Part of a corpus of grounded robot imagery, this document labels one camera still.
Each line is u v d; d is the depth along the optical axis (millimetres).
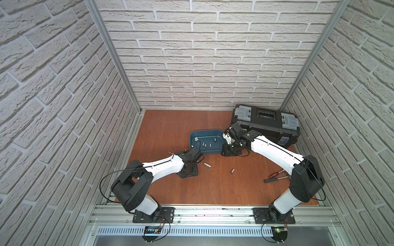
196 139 1007
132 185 436
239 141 619
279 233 696
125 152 1003
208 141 1007
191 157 693
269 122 912
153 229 724
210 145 985
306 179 437
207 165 900
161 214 725
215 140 1005
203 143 994
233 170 883
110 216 1705
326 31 767
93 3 692
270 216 636
